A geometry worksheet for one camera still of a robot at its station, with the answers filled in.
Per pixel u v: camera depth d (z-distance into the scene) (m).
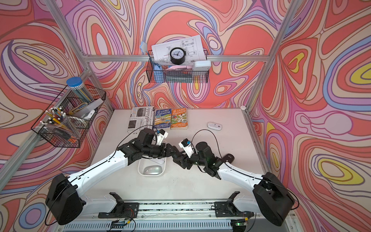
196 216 0.73
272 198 0.42
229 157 0.89
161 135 0.72
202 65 0.71
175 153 0.75
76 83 0.69
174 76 0.80
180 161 0.71
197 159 0.69
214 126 1.07
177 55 0.78
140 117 1.11
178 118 1.11
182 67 0.79
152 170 0.87
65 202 0.39
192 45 0.82
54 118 0.57
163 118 1.11
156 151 0.66
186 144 0.69
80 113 0.74
